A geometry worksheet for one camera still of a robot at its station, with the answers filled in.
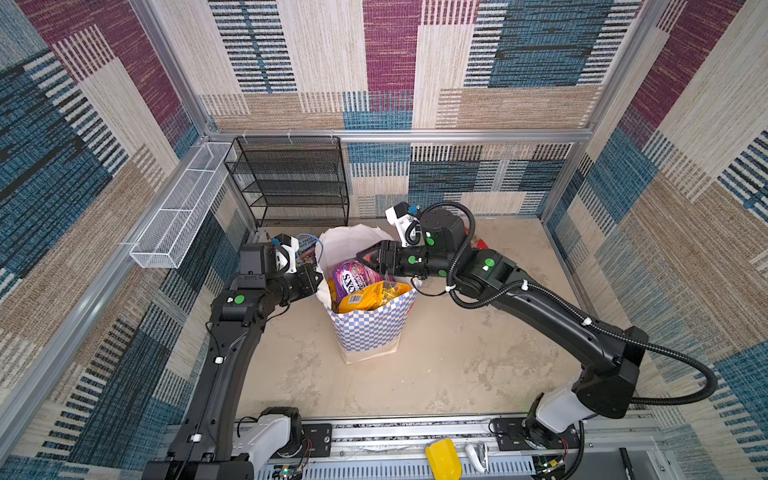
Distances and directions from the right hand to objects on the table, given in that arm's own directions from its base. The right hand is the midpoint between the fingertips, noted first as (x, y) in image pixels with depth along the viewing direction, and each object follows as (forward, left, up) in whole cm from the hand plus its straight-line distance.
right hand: (364, 265), depth 62 cm
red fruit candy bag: (+31, -38, -33) cm, 59 cm away
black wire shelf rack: (+53, +29, -19) cm, 64 cm away
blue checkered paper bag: (-2, 0, -15) cm, 15 cm away
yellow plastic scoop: (-31, -16, -36) cm, 50 cm away
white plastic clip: (-31, -23, -34) cm, 52 cm away
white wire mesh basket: (+10, +47, -2) cm, 48 cm away
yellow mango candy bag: (0, -1, -13) cm, 13 cm away
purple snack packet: (+10, +5, -18) cm, 21 cm away
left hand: (+5, +11, -8) cm, 14 cm away
